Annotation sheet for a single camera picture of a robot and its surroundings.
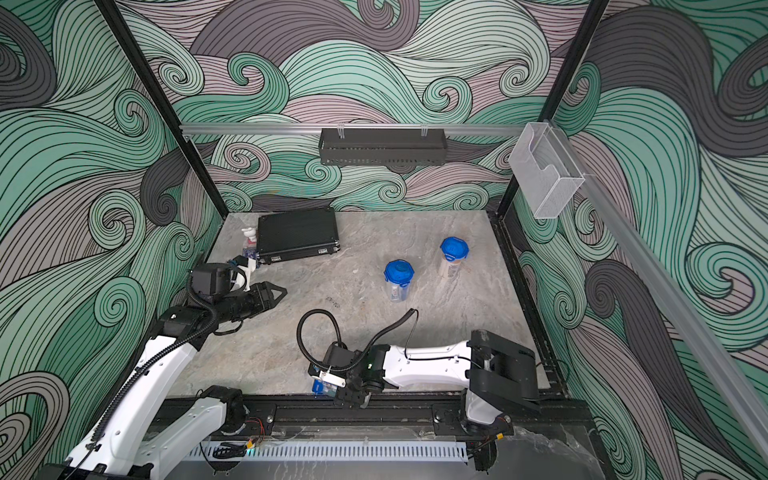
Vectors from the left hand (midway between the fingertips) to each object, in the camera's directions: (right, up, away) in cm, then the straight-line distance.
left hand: (280, 291), depth 74 cm
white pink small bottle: (-22, +10, +33) cm, 41 cm away
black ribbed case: (-6, +15, +36) cm, 40 cm away
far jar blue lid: (+49, +10, +18) cm, 53 cm away
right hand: (+16, -26, +2) cm, 30 cm away
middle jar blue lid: (+31, +3, +11) cm, 33 cm away
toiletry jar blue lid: (+11, -24, -2) cm, 27 cm away
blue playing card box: (-21, +8, +31) cm, 38 cm away
